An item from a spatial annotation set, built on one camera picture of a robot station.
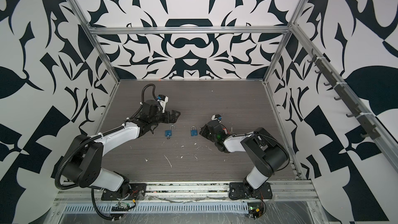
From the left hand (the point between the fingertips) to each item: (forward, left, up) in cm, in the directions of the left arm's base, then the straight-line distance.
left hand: (174, 109), depth 88 cm
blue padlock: (-8, +5, -13) cm, 16 cm away
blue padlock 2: (-8, -10, -13) cm, 18 cm away
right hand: (-6, -14, -10) cm, 18 cm away
